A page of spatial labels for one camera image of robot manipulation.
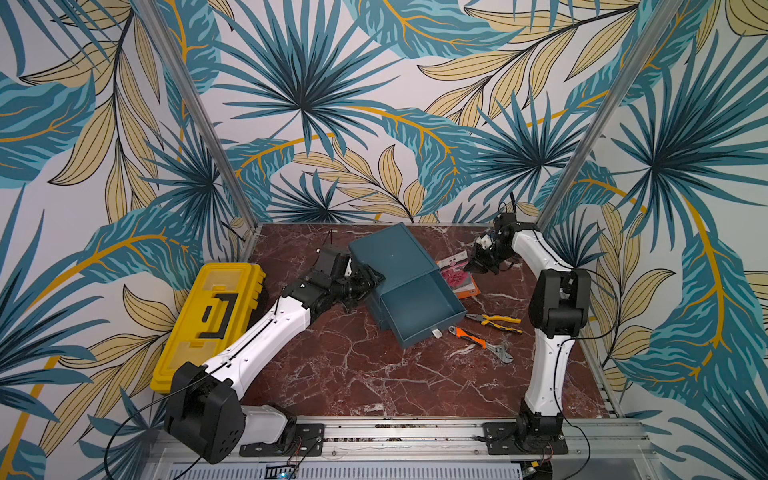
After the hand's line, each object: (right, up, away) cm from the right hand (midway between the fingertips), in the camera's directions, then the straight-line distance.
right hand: (467, 267), depth 99 cm
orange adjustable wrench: (+2, -22, -9) cm, 24 cm away
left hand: (-28, -4, -21) cm, 35 cm away
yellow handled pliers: (+4, -17, -6) cm, 18 cm away
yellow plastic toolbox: (-70, -12, -22) cm, 75 cm away
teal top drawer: (-16, -10, -17) cm, 25 cm away
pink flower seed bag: (-3, -4, -2) cm, 5 cm away
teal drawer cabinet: (-23, +3, -16) cm, 28 cm away
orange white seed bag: (+1, -8, +1) cm, 8 cm away
